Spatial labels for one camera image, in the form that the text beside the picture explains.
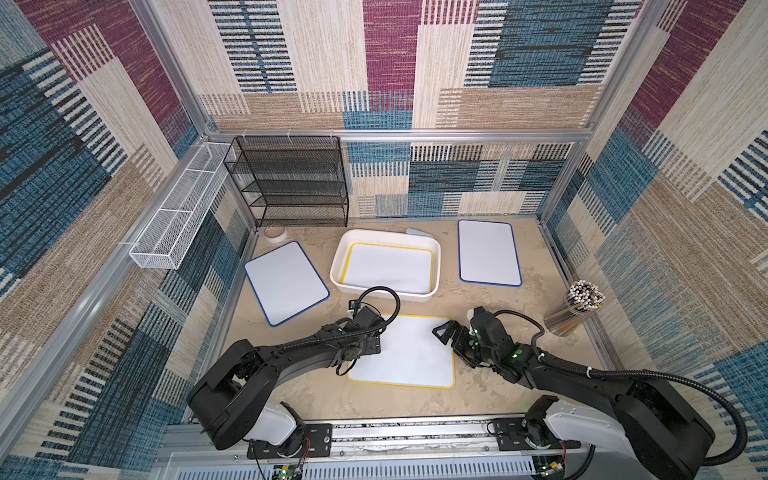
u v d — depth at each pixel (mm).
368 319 697
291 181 1108
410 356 854
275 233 1164
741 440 402
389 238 1108
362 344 700
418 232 1119
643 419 415
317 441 732
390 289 771
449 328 782
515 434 729
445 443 733
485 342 682
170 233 942
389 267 1053
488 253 1099
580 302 776
